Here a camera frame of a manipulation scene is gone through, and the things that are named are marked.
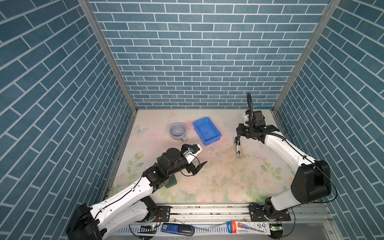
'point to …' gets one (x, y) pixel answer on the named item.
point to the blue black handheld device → (181, 229)
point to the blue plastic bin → (207, 131)
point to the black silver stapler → (238, 150)
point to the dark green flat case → (171, 181)
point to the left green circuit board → (151, 229)
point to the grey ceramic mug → (177, 131)
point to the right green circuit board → (276, 227)
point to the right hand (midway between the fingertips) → (236, 127)
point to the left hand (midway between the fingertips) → (200, 154)
